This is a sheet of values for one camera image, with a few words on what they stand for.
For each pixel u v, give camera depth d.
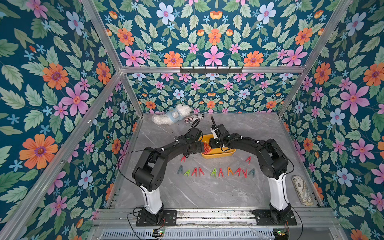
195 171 0.90
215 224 0.73
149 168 0.51
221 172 0.89
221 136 0.78
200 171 0.89
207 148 0.99
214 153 0.92
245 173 0.88
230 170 0.89
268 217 0.69
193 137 0.75
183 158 0.95
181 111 1.10
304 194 0.78
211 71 0.93
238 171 0.90
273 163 0.54
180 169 0.91
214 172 0.88
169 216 0.74
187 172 0.88
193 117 1.14
